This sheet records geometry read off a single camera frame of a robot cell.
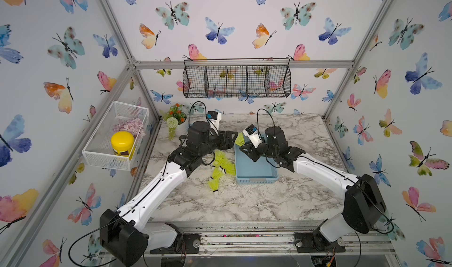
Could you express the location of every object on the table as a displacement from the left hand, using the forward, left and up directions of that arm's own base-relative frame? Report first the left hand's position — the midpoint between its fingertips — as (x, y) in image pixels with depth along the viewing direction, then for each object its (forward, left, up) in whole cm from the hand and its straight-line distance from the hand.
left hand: (233, 132), depth 73 cm
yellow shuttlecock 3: (-1, +3, -28) cm, 28 cm away
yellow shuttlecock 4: (-4, +8, -27) cm, 29 cm away
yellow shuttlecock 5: (-10, +10, -28) cm, 31 cm away
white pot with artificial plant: (+23, +32, -17) cm, 43 cm away
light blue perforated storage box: (-3, -8, -29) cm, 31 cm away
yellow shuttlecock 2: (+4, +7, -27) cm, 28 cm away
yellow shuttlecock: (+2, -3, -8) cm, 9 cm away
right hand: (+1, -5, -9) cm, 11 cm away
